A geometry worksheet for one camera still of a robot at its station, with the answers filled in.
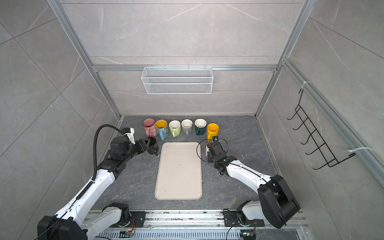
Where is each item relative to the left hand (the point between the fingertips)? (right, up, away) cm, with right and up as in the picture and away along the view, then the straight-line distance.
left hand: (147, 137), depth 80 cm
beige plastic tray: (+17, -24, +8) cm, 30 cm away
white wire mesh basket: (+14, +38, +20) cm, 45 cm away
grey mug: (+20, +7, +25) cm, 33 cm away
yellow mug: (+39, +3, +21) cm, 44 cm away
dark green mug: (+30, +7, +24) cm, 39 cm away
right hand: (+38, -9, +10) cm, 40 cm away
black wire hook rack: (+82, -1, -15) cm, 84 cm away
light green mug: (+12, +6, +26) cm, 29 cm away
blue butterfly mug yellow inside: (+3, +7, +23) cm, 24 cm away
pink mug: (-4, +4, +20) cm, 21 cm away
